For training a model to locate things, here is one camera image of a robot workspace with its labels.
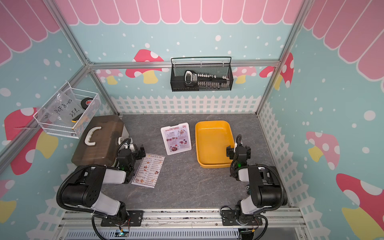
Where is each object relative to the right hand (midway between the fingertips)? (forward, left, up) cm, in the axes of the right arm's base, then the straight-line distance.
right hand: (238, 145), depth 94 cm
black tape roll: (+10, +86, +29) cm, 91 cm away
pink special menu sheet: (+2, +38, +6) cm, 39 cm away
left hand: (-1, +65, 0) cm, 65 cm away
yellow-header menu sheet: (-14, +56, -6) cm, 58 cm away
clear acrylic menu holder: (0, +46, +7) cm, 46 cm away
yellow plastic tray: (+13, +15, -9) cm, 22 cm away
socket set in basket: (+27, +20, +29) cm, 45 cm away
